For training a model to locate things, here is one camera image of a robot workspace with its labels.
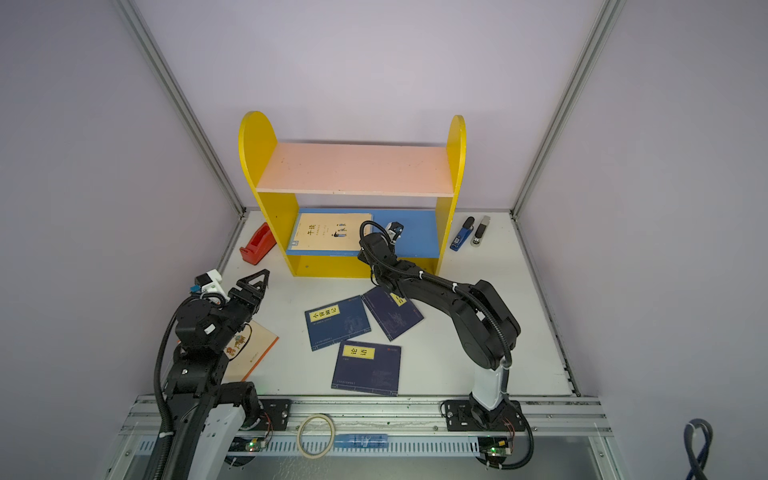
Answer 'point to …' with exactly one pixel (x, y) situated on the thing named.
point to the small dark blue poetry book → (393, 313)
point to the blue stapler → (467, 228)
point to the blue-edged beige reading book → (327, 233)
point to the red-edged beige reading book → (245, 351)
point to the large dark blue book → (367, 367)
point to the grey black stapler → (475, 240)
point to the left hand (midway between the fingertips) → (266, 276)
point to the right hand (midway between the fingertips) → (367, 252)
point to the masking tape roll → (298, 437)
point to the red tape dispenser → (260, 244)
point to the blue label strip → (361, 441)
